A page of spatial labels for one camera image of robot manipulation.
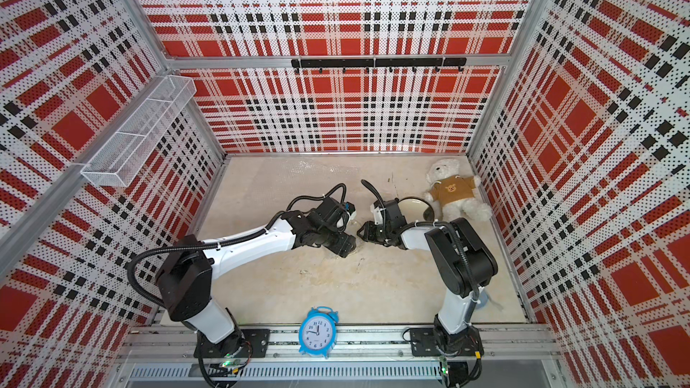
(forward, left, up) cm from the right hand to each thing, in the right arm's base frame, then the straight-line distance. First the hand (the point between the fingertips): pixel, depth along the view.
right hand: (364, 233), depth 95 cm
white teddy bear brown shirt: (+13, -34, +6) cm, 37 cm away
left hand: (-7, +5, +8) cm, 12 cm away
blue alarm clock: (-31, +13, +2) cm, 34 cm away
